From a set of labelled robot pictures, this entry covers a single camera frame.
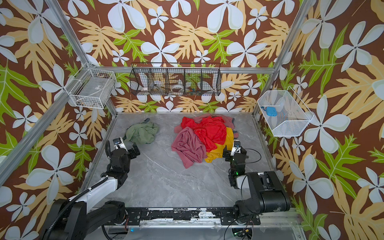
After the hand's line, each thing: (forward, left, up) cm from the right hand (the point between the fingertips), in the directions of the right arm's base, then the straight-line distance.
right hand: (232, 145), depth 90 cm
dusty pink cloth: (+2, +28, -5) cm, 28 cm away
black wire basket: (+39, +35, +22) cm, 57 cm away
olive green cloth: (+12, +59, -2) cm, 60 cm away
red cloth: (+12, +11, 0) cm, 16 cm away
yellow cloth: (-1, +8, -7) cm, 11 cm away
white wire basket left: (+25, +83, +25) cm, 91 cm away
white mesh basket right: (+5, -28, +21) cm, 35 cm away
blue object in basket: (+13, -21, +16) cm, 30 cm away
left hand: (-1, +64, +5) cm, 64 cm away
